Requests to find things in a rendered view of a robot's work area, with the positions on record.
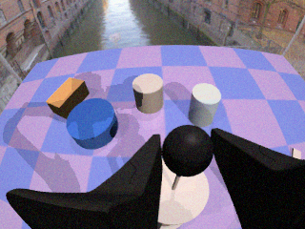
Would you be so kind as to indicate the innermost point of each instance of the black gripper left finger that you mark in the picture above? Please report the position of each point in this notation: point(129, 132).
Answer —
point(127, 200)

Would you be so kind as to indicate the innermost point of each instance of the pale peach flat bar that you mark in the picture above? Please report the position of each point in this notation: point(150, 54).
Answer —
point(296, 154)

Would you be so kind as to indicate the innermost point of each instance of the orange cube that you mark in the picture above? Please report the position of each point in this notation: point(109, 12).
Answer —
point(66, 97)

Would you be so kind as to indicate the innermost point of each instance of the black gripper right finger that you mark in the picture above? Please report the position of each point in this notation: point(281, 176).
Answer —
point(267, 188)

